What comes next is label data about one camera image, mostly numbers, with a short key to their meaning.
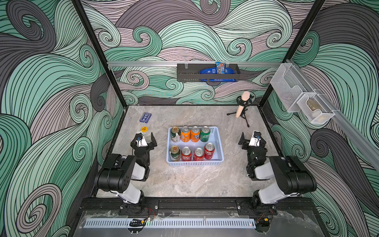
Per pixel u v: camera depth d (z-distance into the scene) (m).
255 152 0.69
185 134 0.91
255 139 0.75
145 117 1.10
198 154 0.81
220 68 0.90
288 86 0.78
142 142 0.76
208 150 0.84
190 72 0.95
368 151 0.50
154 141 0.83
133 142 0.81
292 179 0.45
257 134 0.74
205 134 0.92
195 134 0.92
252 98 0.90
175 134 0.90
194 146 1.00
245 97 0.88
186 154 0.81
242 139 0.81
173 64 0.94
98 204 0.76
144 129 1.06
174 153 0.82
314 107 0.66
